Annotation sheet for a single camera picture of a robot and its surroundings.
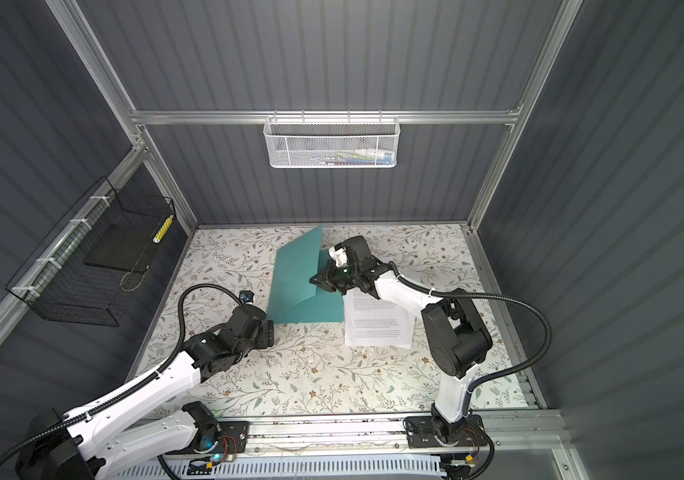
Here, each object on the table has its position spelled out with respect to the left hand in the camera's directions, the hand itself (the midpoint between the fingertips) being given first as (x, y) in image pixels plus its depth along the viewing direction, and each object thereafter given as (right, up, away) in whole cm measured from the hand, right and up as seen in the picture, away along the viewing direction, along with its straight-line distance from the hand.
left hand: (262, 326), depth 82 cm
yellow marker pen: (-28, +25, -2) cm, 37 cm away
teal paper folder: (+8, +7, +7) cm, 13 cm away
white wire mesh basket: (+17, +67, +42) cm, 81 cm away
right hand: (+13, +12, +3) cm, 18 cm away
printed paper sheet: (+32, -2, +12) cm, 34 cm away
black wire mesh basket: (-40, +14, -17) cm, 46 cm away
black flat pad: (-34, +22, -5) cm, 41 cm away
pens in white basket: (+27, +51, +11) cm, 58 cm away
